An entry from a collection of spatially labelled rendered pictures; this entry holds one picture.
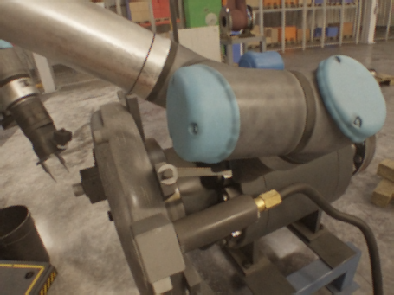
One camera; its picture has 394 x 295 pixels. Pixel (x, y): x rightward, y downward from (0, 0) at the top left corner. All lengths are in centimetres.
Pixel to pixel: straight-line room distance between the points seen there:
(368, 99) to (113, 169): 54
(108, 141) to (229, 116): 51
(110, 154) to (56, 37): 39
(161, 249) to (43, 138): 37
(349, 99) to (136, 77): 23
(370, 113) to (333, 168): 75
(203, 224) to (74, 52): 41
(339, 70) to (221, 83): 12
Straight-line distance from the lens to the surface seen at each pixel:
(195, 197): 85
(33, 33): 34
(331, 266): 122
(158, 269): 55
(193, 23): 795
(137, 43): 32
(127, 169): 62
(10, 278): 140
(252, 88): 22
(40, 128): 68
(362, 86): 29
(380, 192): 199
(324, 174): 99
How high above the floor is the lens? 118
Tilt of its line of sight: 26 degrees down
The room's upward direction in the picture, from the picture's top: 7 degrees counter-clockwise
